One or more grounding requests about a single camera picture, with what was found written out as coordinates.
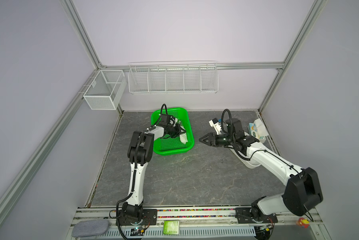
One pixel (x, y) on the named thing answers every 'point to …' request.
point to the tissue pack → (258, 130)
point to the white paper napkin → (183, 136)
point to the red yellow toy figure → (303, 222)
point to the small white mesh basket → (106, 90)
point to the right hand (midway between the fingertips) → (201, 141)
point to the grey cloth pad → (89, 227)
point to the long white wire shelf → (173, 77)
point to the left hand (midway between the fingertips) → (187, 132)
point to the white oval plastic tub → (244, 158)
